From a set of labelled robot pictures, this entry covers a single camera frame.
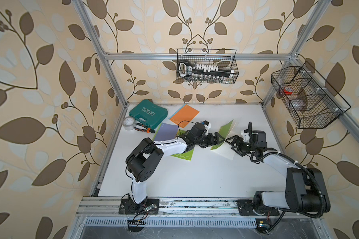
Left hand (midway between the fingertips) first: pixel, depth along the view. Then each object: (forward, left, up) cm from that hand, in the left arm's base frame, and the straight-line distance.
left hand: (218, 138), depth 83 cm
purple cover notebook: (+15, +32, -16) cm, 39 cm away
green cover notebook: (-4, +18, -14) cm, 23 cm away
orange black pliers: (+15, +46, -14) cm, 50 cm away
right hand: (+1, -7, -7) cm, 10 cm away
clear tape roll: (+22, +60, -15) cm, 66 cm away
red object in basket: (+19, -38, +18) cm, 46 cm away
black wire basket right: (+9, -44, +21) cm, 49 cm away
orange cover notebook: (+29, +19, -14) cm, 38 cm away
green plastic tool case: (+27, +46, -10) cm, 54 cm away
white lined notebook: (0, -5, -12) cm, 13 cm away
